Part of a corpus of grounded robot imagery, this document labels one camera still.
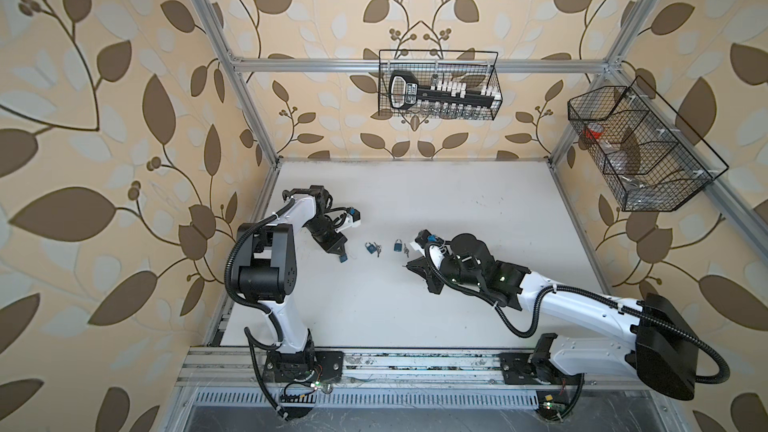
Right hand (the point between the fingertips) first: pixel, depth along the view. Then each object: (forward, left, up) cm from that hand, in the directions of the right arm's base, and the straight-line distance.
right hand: (410, 266), depth 75 cm
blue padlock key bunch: (+14, +9, -16) cm, 23 cm away
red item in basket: (+34, -56, +14) cm, 67 cm away
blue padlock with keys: (+14, +11, -16) cm, 24 cm away
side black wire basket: (+17, -60, +19) cm, 65 cm away
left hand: (+13, +21, -11) cm, 27 cm away
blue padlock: (+10, +20, -14) cm, 26 cm away
